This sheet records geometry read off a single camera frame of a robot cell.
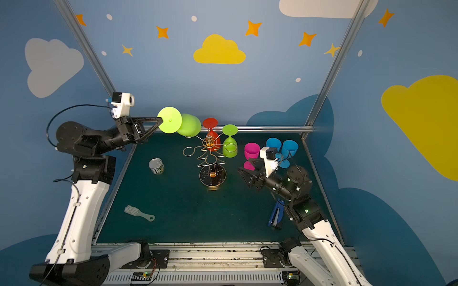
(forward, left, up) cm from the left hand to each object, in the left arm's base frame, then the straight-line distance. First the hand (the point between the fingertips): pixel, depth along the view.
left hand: (160, 120), depth 49 cm
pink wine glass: (+25, -32, -42) cm, 59 cm away
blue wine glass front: (+28, -44, -38) cm, 65 cm away
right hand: (-1, -26, -18) cm, 31 cm away
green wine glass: (+25, -19, -37) cm, 49 cm away
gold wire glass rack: (+15, -10, -52) cm, 55 cm away
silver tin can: (+19, +21, -49) cm, 57 cm away
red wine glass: (+16, -12, -26) cm, 33 cm away
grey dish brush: (-6, +27, -53) cm, 60 cm away
